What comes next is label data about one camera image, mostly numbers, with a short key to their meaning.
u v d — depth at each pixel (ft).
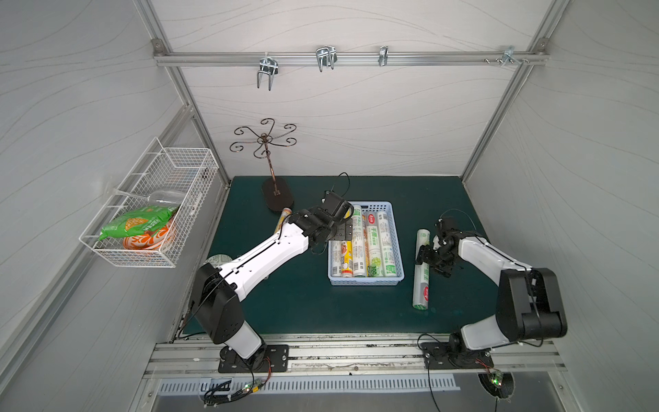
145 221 1.79
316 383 2.31
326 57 2.51
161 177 2.47
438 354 2.41
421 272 2.83
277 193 3.76
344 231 2.35
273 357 2.42
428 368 2.31
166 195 2.08
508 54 2.51
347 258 2.83
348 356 2.47
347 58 2.61
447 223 2.43
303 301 2.86
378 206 3.35
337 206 1.98
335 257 2.96
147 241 2.03
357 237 3.00
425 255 2.68
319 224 1.82
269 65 2.56
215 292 1.38
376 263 2.90
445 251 2.29
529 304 1.46
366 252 3.04
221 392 2.31
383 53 2.37
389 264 2.90
